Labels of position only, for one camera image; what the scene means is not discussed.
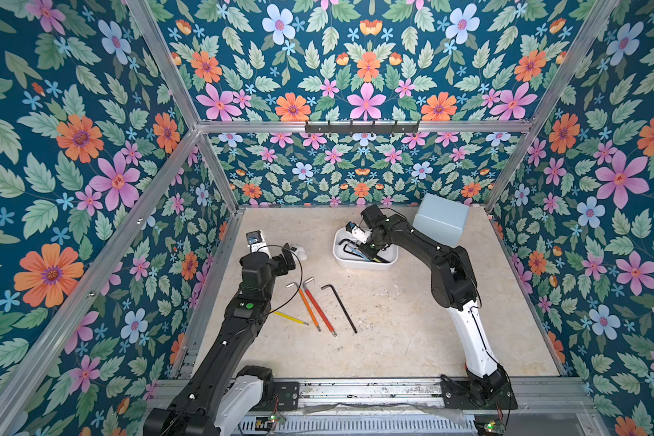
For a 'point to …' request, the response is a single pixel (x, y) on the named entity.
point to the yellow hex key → (290, 318)
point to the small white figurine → (301, 252)
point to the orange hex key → (306, 303)
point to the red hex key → (312, 300)
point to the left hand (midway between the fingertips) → (276, 246)
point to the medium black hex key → (341, 304)
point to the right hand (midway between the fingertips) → (366, 246)
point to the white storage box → (344, 260)
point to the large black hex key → (359, 256)
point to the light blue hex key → (361, 254)
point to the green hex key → (375, 259)
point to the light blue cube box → (440, 219)
